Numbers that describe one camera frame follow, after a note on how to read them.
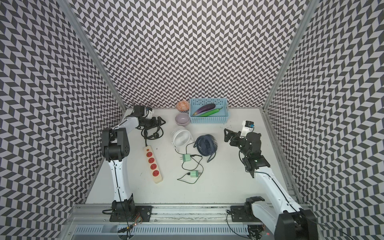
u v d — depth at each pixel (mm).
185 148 963
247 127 692
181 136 887
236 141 711
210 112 1112
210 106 1158
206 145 886
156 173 830
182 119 1085
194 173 825
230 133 731
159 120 992
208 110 1112
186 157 908
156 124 963
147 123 951
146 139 994
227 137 720
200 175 843
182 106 1195
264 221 551
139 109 889
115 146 609
